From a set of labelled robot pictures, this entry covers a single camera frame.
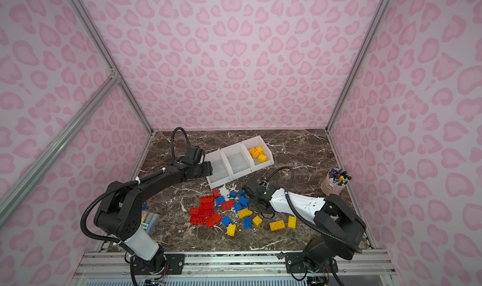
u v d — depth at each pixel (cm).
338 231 43
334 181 84
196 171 76
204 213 86
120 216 46
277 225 82
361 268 73
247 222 82
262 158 104
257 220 81
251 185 68
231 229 81
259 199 64
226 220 84
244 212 86
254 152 104
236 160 104
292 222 82
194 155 74
